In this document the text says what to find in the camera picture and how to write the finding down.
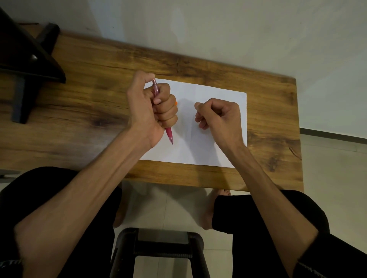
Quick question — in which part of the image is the person's left hand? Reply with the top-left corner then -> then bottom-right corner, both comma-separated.
126,70 -> 179,151

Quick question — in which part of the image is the person's right hand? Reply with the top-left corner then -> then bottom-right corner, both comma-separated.
194,97 -> 246,154

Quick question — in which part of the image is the pink mechanical pencil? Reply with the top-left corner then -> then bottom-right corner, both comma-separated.
151,78 -> 174,145

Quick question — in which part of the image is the white paper sheet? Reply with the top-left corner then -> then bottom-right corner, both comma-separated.
140,78 -> 248,169

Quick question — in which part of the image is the person's left forearm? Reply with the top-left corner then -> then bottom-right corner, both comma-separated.
14,127 -> 153,278

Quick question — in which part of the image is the person's right forearm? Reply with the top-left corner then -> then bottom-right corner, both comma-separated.
228,143 -> 319,278

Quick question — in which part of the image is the person's right trouser leg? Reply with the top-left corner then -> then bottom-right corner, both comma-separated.
211,189 -> 330,278

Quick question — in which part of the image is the person's trouser leg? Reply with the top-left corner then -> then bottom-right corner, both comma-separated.
0,166 -> 123,278
211,189 -> 330,278

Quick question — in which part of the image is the person's right foot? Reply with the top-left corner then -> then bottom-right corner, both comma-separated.
200,189 -> 232,231

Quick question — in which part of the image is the person's foot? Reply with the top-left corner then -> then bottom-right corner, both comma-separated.
112,197 -> 128,229
200,189 -> 232,231

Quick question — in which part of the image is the person's left foot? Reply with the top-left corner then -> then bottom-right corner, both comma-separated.
112,197 -> 128,229

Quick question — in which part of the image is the person's left trouser leg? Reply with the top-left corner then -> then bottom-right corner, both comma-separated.
0,166 -> 123,278

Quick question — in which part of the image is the dark skirting board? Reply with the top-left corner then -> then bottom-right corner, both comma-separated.
299,127 -> 367,145

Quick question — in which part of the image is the black television stand leg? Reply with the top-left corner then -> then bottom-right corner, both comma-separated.
11,23 -> 61,124

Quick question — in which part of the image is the black flat screen television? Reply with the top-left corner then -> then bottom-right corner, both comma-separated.
0,7 -> 67,84

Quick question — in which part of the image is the black stool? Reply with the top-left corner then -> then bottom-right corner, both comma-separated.
110,228 -> 211,278

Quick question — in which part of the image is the grey metal bar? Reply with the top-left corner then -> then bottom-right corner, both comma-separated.
0,169 -> 22,184

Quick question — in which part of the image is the black right shirt sleeve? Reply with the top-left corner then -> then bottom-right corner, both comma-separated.
292,233 -> 367,278

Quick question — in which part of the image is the black shirt sleeve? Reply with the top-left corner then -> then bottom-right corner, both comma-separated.
0,259 -> 25,278
292,233 -> 367,278

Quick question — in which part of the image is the black left shirt sleeve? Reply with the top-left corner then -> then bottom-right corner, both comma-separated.
0,259 -> 25,278

